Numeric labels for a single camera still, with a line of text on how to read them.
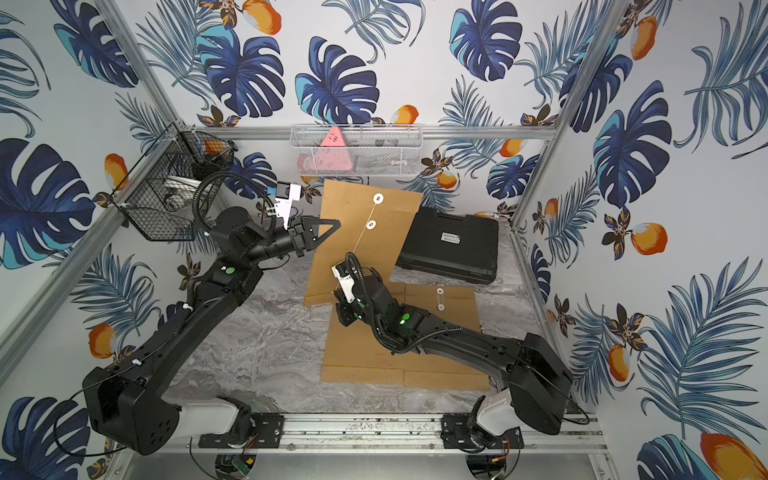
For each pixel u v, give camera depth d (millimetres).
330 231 627
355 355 878
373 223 668
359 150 943
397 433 750
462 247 1061
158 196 815
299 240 569
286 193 570
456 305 981
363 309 578
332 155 904
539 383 417
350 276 637
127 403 386
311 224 602
